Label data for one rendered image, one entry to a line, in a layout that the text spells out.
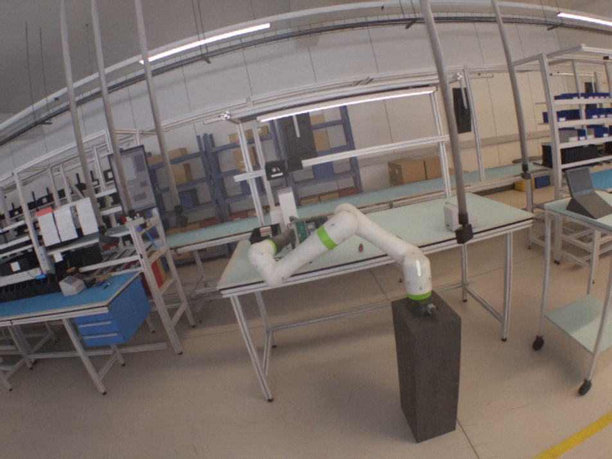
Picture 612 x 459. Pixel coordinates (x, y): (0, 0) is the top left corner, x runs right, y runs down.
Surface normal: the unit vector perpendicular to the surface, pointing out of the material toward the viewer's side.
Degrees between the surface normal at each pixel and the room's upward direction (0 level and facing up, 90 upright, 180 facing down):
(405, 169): 90
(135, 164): 101
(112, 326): 90
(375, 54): 90
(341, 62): 90
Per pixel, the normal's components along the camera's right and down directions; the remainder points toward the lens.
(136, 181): 0.48, 0.32
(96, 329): 0.04, 0.25
